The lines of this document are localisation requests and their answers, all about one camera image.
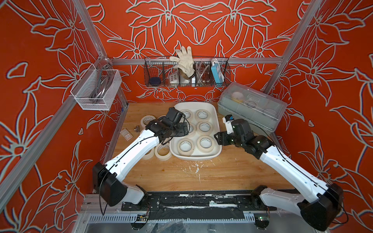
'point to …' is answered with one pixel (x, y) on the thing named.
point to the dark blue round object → (155, 81)
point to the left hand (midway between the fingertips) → (181, 127)
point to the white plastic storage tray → (214, 120)
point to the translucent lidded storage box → (241, 103)
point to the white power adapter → (174, 78)
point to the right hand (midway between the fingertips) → (217, 134)
